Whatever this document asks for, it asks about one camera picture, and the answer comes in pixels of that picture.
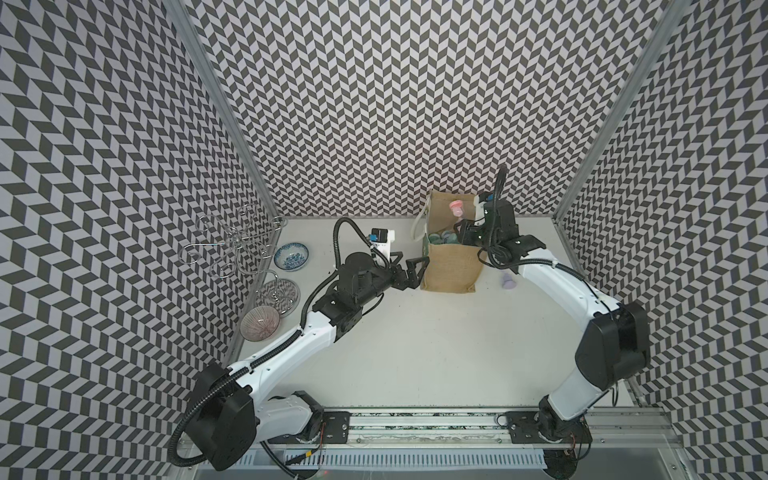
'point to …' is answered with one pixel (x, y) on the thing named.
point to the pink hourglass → (457, 206)
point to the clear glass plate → (279, 294)
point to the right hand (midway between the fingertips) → (462, 230)
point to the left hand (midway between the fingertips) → (417, 259)
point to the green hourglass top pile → (434, 239)
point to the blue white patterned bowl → (291, 256)
